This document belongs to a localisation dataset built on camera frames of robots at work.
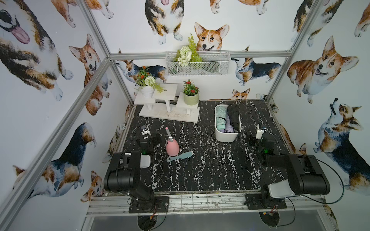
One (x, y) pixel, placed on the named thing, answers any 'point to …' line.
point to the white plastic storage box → (225, 136)
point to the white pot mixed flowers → (146, 83)
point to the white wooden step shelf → (169, 105)
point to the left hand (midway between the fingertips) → (149, 130)
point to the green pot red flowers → (191, 93)
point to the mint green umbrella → (221, 114)
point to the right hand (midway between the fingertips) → (253, 130)
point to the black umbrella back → (233, 111)
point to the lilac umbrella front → (229, 127)
